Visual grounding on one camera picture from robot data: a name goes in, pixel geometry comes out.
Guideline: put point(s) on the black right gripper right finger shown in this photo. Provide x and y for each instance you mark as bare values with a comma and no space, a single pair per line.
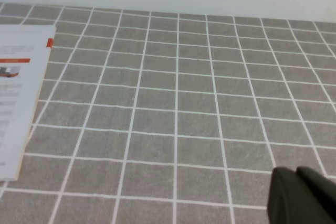
321,187

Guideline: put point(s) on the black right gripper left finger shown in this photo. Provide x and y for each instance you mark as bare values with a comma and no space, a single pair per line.
290,200

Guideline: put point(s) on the white logistics brochure book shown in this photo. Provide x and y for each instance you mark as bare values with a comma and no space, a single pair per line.
25,51

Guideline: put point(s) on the grey grid tablecloth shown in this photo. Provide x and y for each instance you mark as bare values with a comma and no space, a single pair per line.
151,117

